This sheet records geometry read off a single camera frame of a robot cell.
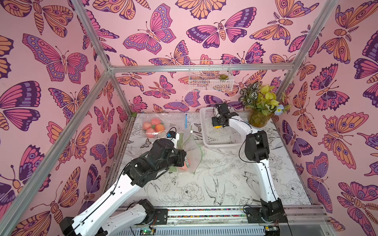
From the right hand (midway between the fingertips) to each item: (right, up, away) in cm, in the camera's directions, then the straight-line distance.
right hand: (218, 119), depth 109 cm
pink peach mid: (-23, -26, -36) cm, 50 cm away
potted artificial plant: (+26, +10, -14) cm, 31 cm away
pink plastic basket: (+5, -13, -5) cm, 15 cm away
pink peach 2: (-46, -2, -3) cm, 46 cm away
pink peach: (-49, -8, -6) cm, 50 cm away
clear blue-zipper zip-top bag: (-31, -1, +6) cm, 32 cm away
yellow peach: (-1, -6, -8) cm, 10 cm away
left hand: (-21, -17, -41) cm, 49 cm away
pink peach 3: (-52, -5, -3) cm, 53 cm away
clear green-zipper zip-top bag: (-22, -16, -6) cm, 28 cm away
